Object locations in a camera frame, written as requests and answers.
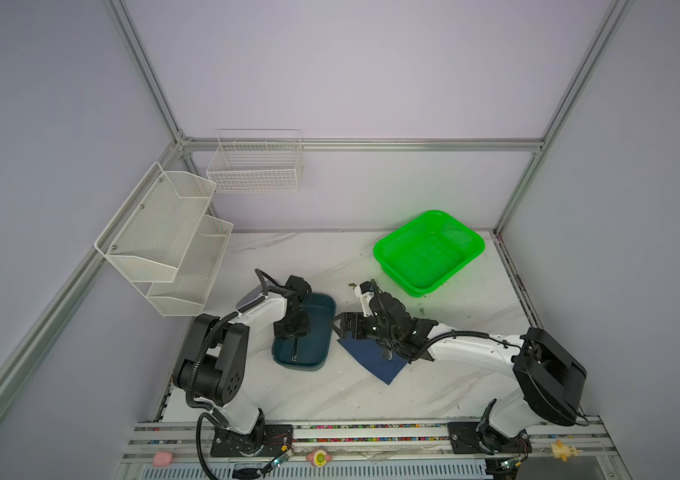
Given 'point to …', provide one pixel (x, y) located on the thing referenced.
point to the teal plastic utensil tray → (312, 348)
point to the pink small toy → (162, 459)
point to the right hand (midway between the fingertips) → (337, 323)
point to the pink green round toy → (319, 458)
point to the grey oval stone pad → (258, 291)
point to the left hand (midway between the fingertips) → (296, 335)
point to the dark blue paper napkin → (368, 353)
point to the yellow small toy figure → (562, 451)
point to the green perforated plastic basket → (426, 252)
